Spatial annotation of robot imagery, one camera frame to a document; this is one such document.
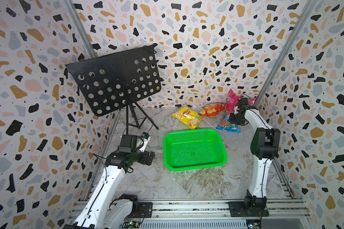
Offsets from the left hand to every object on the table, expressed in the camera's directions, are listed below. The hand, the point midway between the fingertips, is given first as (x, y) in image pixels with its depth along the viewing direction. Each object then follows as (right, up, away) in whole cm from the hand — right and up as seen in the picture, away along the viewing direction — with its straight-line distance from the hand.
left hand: (147, 151), depth 78 cm
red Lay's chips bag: (+41, +26, +31) cm, 58 cm away
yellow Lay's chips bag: (+24, +20, +29) cm, 42 cm away
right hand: (+57, +17, +26) cm, 65 cm away
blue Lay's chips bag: (+51, +14, +26) cm, 59 cm away
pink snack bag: (+59, +34, +34) cm, 76 cm away
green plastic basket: (+27, -2, +19) cm, 33 cm away
